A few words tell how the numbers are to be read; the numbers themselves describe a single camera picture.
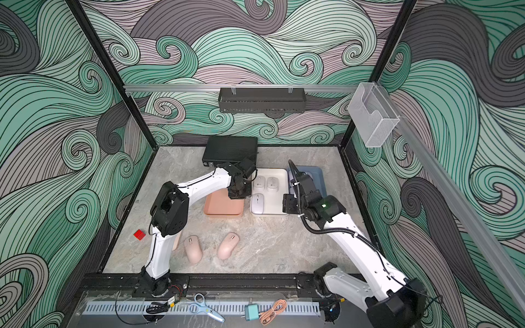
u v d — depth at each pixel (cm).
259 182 100
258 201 95
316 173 101
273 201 95
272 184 100
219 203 95
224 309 70
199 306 70
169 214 54
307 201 55
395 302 36
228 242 82
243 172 76
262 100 106
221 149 117
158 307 73
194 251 80
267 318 65
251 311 67
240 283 75
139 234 84
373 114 79
